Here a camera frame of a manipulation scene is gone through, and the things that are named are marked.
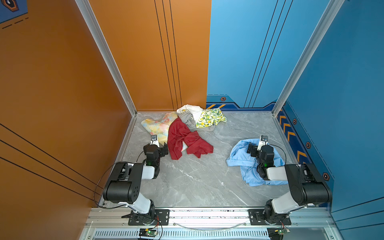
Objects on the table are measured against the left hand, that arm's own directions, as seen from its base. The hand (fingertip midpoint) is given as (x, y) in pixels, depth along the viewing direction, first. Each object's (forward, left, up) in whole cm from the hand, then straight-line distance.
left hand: (157, 142), depth 94 cm
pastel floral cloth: (+13, 0, -1) cm, 13 cm away
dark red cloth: (+7, -14, +1) cm, 15 cm away
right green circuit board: (-45, -66, -6) cm, 80 cm away
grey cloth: (+22, -19, -3) cm, 30 cm away
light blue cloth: (-10, -52, -2) cm, 53 cm away
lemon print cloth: (+25, -35, -3) cm, 43 cm away
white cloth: (+31, -24, -2) cm, 40 cm away
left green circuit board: (-46, -3, -9) cm, 47 cm away
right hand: (0, -63, 0) cm, 63 cm away
